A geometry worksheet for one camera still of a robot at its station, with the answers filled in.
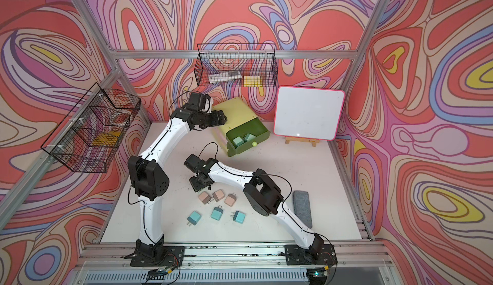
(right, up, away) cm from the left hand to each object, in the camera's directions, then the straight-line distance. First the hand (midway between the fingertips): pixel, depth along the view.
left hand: (222, 119), depth 91 cm
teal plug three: (+9, -44, -9) cm, 45 cm away
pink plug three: (+4, -38, -3) cm, 38 cm away
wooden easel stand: (+49, -11, +14) cm, 52 cm away
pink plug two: (-1, -36, -3) cm, 36 cm away
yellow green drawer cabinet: (+7, +3, +3) cm, 8 cm away
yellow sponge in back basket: (+15, +18, 0) cm, 23 cm away
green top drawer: (+11, -8, 0) cm, 14 cm away
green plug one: (+13, -8, 0) cm, 16 cm away
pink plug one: (-8, -36, -4) cm, 37 cm away
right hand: (-10, -33, +1) cm, 35 cm away
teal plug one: (-11, -44, -10) cm, 46 cm away
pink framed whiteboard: (+45, +4, +11) cm, 47 cm away
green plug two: (+8, -10, -2) cm, 13 cm away
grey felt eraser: (+36, -40, -7) cm, 55 cm away
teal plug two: (-1, -42, -8) cm, 43 cm away
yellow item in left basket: (-41, -9, -19) cm, 46 cm away
